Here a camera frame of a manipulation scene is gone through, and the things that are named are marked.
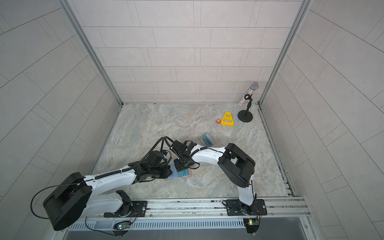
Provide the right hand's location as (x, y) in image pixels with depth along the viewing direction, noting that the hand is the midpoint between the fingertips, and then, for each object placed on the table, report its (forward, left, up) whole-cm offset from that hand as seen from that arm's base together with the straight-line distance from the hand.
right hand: (178, 169), depth 85 cm
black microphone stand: (+35, -48, +3) cm, 60 cm away
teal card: (+15, -18, +6) cm, 24 cm away
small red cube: (+32, -28, +2) cm, 43 cm away
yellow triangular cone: (+34, -35, +1) cm, 49 cm away
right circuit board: (-28, -35, -1) cm, 44 cm away
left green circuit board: (-25, +23, +5) cm, 34 cm away
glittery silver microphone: (+37, -48, +28) cm, 67 cm away
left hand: (-1, +1, +1) cm, 2 cm away
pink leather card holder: (-3, +1, +2) cm, 4 cm away
